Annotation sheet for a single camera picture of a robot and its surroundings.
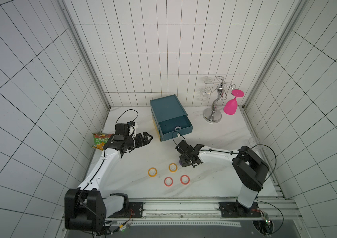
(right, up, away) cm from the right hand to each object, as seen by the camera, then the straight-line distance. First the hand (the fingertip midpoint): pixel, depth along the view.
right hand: (181, 163), depth 90 cm
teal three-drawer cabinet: (-7, +28, -5) cm, 30 cm away
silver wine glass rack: (+26, +31, +23) cm, 46 cm away
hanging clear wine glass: (+18, +46, +19) cm, 53 cm away
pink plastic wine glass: (+34, +36, +6) cm, 50 cm away
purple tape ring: (-2, +23, -3) cm, 23 cm away
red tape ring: (-10, -8, -8) cm, 15 cm away
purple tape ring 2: (-1, +2, -6) cm, 7 cm away
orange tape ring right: (-6, -3, -5) cm, 8 cm away
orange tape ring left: (-15, -4, -5) cm, 17 cm away
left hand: (-21, +15, -8) cm, 27 cm away
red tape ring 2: (-1, -7, -7) cm, 10 cm away
